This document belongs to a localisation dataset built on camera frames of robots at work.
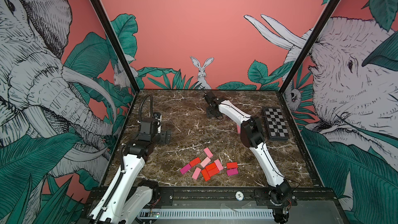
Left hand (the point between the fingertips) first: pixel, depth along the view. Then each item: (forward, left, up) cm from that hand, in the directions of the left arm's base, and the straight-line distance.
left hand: (161, 129), depth 79 cm
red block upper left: (-12, -17, -16) cm, 26 cm away
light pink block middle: (-12, -23, -16) cm, 31 cm away
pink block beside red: (-14, -30, -16) cm, 37 cm away
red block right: (-14, -38, -19) cm, 45 cm away
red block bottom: (-19, -23, -17) cm, 34 cm away
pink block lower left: (-18, -18, -17) cm, 31 cm away
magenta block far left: (-16, -12, -17) cm, 26 cm away
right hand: (+22, -28, -16) cm, 39 cm away
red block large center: (-17, -26, -16) cm, 35 cm away
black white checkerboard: (+5, -69, -14) cm, 71 cm away
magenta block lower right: (-18, -37, -17) cm, 45 cm away
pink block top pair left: (-7, -25, -17) cm, 31 cm away
